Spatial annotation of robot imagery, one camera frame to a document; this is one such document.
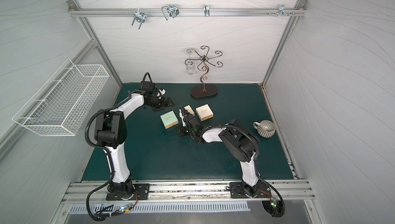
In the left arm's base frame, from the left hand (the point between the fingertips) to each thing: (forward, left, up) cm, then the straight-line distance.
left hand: (170, 106), depth 96 cm
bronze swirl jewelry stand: (+21, -20, -7) cm, 30 cm away
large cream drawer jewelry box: (0, -22, -6) cm, 23 cm away
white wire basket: (-17, +43, +22) cm, 52 cm away
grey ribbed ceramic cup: (-10, -61, -9) cm, 63 cm away
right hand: (-12, -5, -5) cm, 14 cm away
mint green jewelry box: (-5, +1, -7) cm, 9 cm away
